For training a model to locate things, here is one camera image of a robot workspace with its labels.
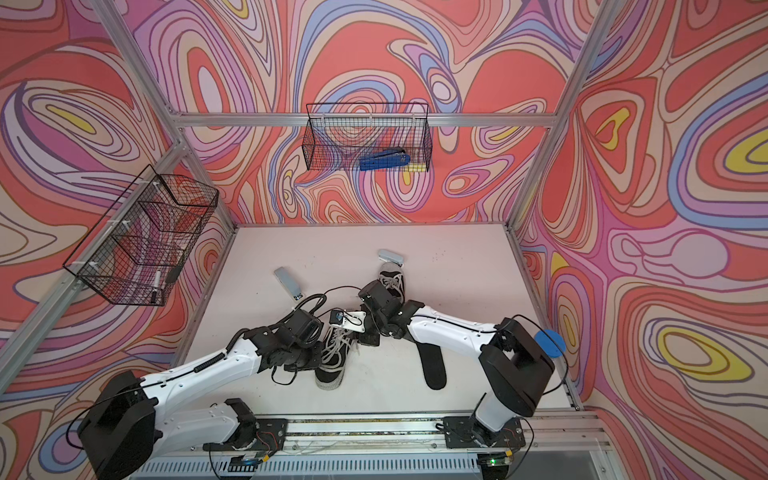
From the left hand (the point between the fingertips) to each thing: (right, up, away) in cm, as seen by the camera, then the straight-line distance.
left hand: (327, 362), depth 82 cm
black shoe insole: (+30, -1, +2) cm, 30 cm away
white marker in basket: (-40, +22, -10) cm, 47 cm away
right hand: (+8, +8, +1) cm, 11 cm away
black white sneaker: (+3, +5, -2) cm, 6 cm away
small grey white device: (+17, +29, +25) cm, 42 cm away
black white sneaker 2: (+18, +23, +19) cm, 35 cm away
